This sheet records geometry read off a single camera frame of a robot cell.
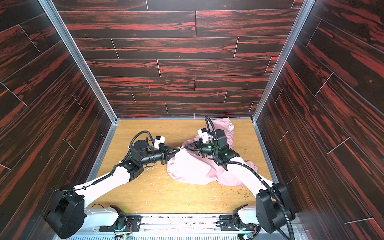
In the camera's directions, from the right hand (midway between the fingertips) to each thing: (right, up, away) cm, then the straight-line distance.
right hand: (186, 145), depth 76 cm
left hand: (-3, -2, -4) cm, 5 cm away
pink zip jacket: (0, -9, -1) cm, 10 cm away
